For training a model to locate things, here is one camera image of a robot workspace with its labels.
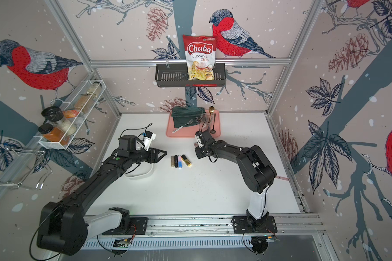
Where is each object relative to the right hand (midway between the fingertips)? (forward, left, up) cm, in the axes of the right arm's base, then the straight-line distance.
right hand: (198, 150), depth 97 cm
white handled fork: (+24, +8, -2) cm, 26 cm away
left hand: (-8, +16, +14) cm, 23 cm away
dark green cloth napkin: (+33, +14, -3) cm, 36 cm away
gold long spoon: (+25, -8, +11) cm, 28 cm away
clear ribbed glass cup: (+28, -4, -3) cm, 29 cm away
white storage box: (-21, +26, +15) cm, 37 cm away
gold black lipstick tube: (-6, +7, -2) cm, 10 cm away
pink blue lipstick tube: (-7, +11, -2) cm, 13 cm away
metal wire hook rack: (-21, +66, +23) cm, 73 cm away
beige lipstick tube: (-7, +15, -2) cm, 17 cm away
